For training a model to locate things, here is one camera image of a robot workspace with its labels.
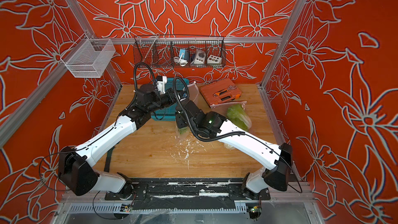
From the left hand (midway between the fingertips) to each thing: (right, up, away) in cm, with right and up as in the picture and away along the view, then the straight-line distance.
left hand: (184, 90), depth 72 cm
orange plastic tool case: (+14, +3, +45) cm, 47 cm away
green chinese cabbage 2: (+30, -13, +20) cm, 39 cm away
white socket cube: (+17, +20, +22) cm, 34 cm away
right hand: (-4, -11, -3) cm, 12 cm away
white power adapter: (+8, +22, +19) cm, 30 cm away
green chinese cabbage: (-1, -22, +13) cm, 26 cm away
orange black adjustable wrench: (+30, +4, +38) cm, 48 cm away
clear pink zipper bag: (+22, -11, +26) cm, 36 cm away
